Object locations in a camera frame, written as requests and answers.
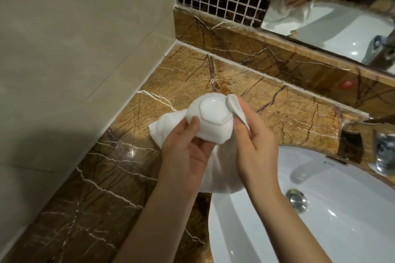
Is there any wall mirror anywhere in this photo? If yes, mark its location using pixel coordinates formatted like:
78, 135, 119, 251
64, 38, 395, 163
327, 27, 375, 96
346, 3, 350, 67
260, 0, 395, 75

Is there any person's left hand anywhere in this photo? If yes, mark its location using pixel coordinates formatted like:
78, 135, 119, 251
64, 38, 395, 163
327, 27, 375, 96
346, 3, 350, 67
160, 115, 216, 198

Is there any person's right hand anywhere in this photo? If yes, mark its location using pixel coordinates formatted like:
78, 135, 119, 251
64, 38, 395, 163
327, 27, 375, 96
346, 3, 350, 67
233, 98, 283, 202

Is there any person's right forearm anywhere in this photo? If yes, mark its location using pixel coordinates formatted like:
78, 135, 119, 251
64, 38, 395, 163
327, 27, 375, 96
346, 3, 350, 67
246, 187, 332, 263

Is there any person's left forearm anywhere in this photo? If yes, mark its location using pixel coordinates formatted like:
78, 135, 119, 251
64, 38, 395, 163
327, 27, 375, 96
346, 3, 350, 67
112, 178, 201, 263

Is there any white soap dish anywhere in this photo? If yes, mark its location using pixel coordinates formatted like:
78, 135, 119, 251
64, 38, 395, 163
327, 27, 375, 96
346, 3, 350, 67
186, 92, 234, 145

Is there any white sink basin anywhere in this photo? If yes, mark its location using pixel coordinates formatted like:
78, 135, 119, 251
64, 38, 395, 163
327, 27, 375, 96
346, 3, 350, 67
208, 145, 395, 263

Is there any white towel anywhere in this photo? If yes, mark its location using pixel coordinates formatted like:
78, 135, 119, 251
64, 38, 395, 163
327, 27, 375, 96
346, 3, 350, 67
148, 94, 251, 195

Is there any brown marble vanity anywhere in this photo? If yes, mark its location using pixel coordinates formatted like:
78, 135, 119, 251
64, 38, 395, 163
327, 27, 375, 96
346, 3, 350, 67
0, 5, 395, 263

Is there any chrome faucet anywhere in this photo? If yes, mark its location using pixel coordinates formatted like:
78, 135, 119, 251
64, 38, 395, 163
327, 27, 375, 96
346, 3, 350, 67
338, 121, 395, 177

